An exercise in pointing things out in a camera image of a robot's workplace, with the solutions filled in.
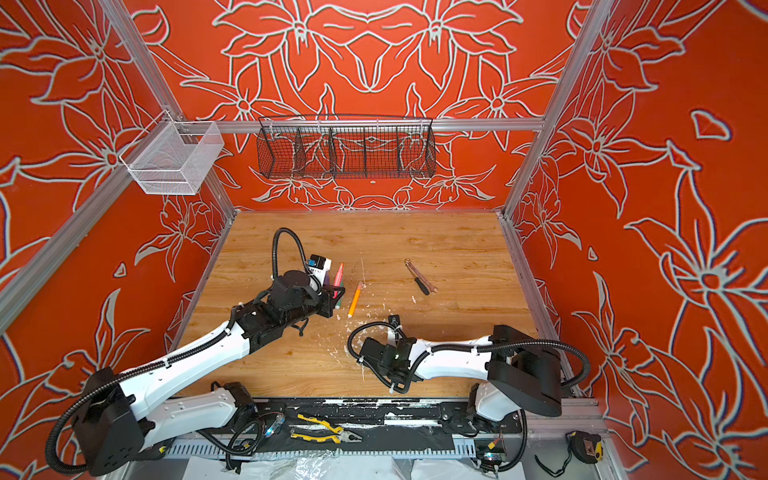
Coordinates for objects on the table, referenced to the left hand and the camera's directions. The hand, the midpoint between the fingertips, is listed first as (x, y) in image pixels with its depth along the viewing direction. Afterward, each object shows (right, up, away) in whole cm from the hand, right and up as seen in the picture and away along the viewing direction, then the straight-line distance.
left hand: (342, 287), depth 77 cm
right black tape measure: (+57, -35, -10) cm, 68 cm away
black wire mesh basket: (-8, +45, +24) cm, 52 cm away
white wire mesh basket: (-56, +39, +15) cm, 69 cm away
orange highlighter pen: (+2, -7, +17) cm, 19 cm away
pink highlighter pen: (-1, +2, -2) cm, 3 cm away
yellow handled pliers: (+1, -35, -8) cm, 35 cm away
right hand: (+12, -22, +6) cm, 26 cm away
